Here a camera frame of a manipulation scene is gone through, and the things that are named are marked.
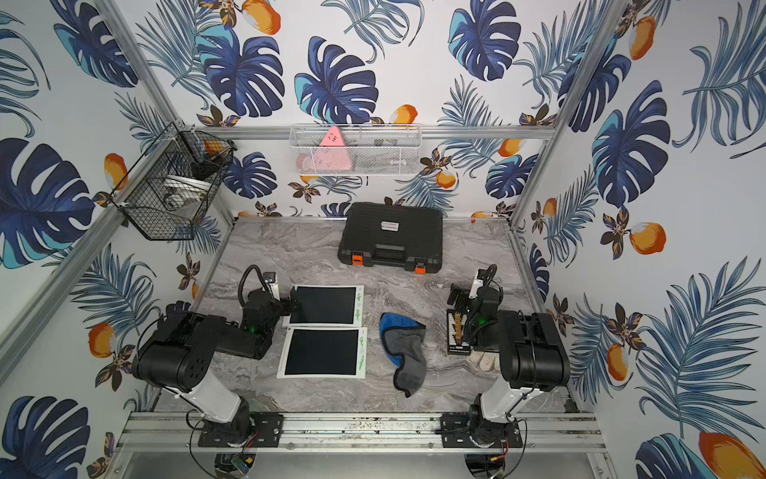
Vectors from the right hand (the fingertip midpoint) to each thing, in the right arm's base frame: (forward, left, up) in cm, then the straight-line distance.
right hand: (470, 286), depth 97 cm
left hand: (-2, +62, +3) cm, 62 cm away
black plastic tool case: (+20, +25, +3) cm, 32 cm away
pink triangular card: (+26, +44, +32) cm, 60 cm away
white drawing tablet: (-21, +42, -3) cm, 48 cm away
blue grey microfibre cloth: (-17, +22, -3) cm, 28 cm away
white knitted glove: (-22, -2, -5) cm, 23 cm away
